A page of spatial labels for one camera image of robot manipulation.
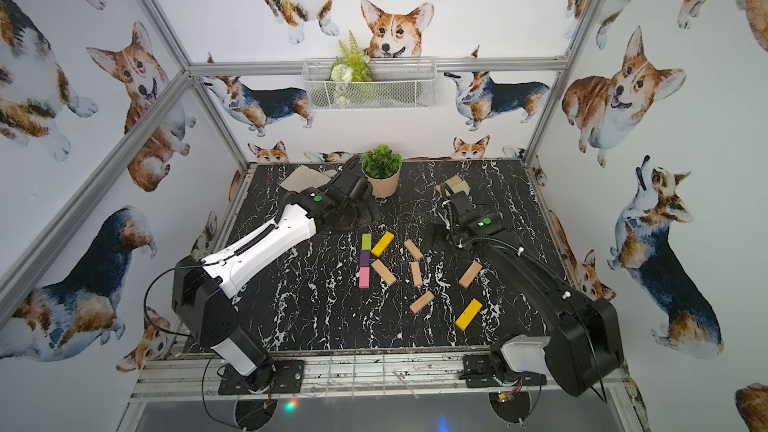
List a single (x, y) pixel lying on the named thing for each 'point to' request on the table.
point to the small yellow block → (382, 244)
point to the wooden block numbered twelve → (422, 301)
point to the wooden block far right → (470, 274)
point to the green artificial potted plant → (381, 163)
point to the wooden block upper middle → (413, 249)
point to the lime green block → (366, 242)
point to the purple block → (364, 258)
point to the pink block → (364, 277)
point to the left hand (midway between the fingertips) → (374, 214)
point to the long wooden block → (383, 271)
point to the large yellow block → (469, 314)
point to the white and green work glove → (304, 177)
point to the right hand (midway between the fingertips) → (434, 241)
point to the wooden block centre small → (416, 269)
